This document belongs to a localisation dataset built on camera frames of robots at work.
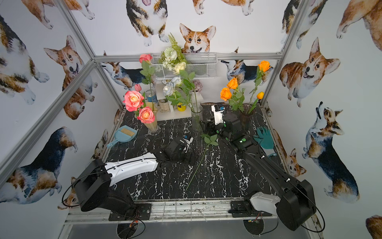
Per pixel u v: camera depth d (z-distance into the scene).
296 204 0.39
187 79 0.85
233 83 0.84
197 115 0.95
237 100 0.88
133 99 0.61
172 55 0.78
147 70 0.85
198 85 0.98
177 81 0.86
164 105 1.13
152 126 0.98
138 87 0.87
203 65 0.92
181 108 1.13
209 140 0.99
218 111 0.65
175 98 0.82
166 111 1.17
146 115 0.68
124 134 1.03
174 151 0.65
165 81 0.92
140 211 0.73
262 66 0.86
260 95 0.85
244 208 0.69
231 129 0.59
